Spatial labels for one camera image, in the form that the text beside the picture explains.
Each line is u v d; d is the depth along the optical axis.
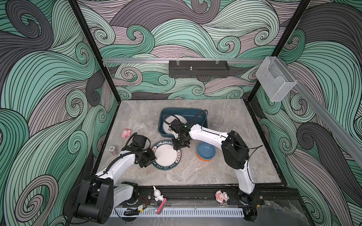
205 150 0.84
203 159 0.81
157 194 0.72
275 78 0.79
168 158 0.86
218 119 1.04
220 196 0.71
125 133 0.95
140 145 0.68
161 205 0.67
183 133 0.66
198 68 0.95
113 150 0.84
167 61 0.93
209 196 0.75
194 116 1.10
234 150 0.51
